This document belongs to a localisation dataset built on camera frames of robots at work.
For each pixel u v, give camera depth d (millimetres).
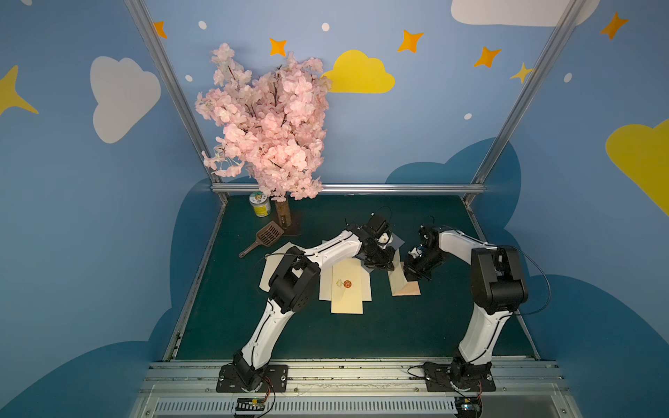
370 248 730
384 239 890
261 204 1100
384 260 839
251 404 724
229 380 723
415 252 885
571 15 699
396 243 1079
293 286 561
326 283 931
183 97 857
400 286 878
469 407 728
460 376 672
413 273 857
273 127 699
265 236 1074
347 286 931
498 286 522
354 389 738
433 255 808
